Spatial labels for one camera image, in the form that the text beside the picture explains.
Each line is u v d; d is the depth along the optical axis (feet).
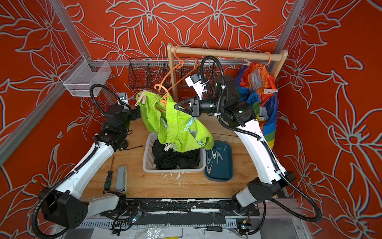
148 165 2.72
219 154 2.97
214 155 2.95
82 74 2.73
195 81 1.58
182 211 2.39
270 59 2.06
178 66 2.40
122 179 2.57
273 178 1.26
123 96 2.01
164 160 2.79
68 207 1.24
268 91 2.04
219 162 2.87
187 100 1.67
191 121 1.67
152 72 3.23
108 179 2.62
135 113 2.29
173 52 2.19
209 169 2.79
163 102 1.82
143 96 1.94
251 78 2.62
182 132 2.07
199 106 1.56
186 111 1.73
